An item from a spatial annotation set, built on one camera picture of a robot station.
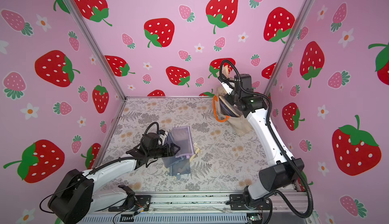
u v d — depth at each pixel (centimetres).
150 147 67
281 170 40
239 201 73
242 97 55
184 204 75
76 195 41
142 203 73
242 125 92
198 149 93
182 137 99
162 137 80
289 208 41
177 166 86
